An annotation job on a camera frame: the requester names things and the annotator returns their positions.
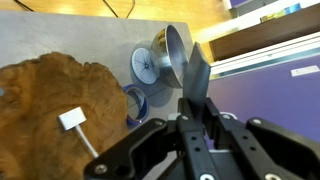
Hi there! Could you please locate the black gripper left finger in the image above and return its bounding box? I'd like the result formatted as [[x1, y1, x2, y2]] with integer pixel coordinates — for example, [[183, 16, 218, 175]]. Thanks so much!
[[83, 98, 221, 180]]

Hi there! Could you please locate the blue tape roll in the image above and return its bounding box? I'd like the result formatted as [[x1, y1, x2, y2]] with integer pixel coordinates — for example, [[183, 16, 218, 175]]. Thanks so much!
[[122, 83, 150, 129]]

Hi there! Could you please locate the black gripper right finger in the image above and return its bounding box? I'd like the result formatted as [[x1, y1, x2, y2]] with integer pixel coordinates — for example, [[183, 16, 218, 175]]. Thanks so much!
[[203, 97, 320, 180]]

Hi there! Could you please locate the silver metal bowl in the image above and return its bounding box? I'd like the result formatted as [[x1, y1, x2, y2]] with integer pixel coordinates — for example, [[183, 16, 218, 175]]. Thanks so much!
[[149, 23, 192, 89]]

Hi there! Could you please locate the white round spoked disc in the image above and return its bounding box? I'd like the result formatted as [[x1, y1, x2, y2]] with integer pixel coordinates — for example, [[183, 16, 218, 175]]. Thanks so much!
[[130, 46, 160, 86]]

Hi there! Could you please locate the white cable adapter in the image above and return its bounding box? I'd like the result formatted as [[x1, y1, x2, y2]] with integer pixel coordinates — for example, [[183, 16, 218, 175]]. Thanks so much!
[[58, 106, 100, 160]]

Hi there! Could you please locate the brown wooden slab tray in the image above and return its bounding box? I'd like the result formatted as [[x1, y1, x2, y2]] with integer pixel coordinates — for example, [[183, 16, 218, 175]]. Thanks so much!
[[0, 51, 130, 180]]

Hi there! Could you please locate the dark brown door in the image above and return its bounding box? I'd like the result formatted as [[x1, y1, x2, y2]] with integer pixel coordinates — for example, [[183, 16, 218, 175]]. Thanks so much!
[[208, 11, 320, 63]]

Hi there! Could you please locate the white door frame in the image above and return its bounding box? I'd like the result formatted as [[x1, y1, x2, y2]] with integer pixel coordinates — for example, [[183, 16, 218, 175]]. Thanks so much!
[[209, 30, 320, 80]]

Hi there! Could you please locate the white wall label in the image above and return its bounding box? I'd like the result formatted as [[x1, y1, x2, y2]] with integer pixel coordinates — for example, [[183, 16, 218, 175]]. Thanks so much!
[[290, 64, 320, 78]]

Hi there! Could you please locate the black floor cable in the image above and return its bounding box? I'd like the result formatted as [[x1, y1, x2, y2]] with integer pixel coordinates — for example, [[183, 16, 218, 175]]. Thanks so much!
[[12, 0, 35, 13], [102, 0, 136, 20]]

